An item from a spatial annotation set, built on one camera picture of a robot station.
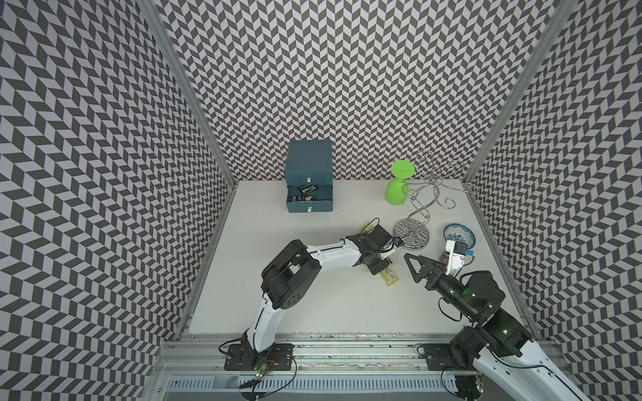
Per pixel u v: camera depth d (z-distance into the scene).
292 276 0.54
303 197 1.01
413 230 1.09
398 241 0.81
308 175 0.97
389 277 0.87
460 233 0.99
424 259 0.73
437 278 0.59
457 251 0.62
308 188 1.02
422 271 0.61
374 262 0.81
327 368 0.72
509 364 0.48
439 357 0.73
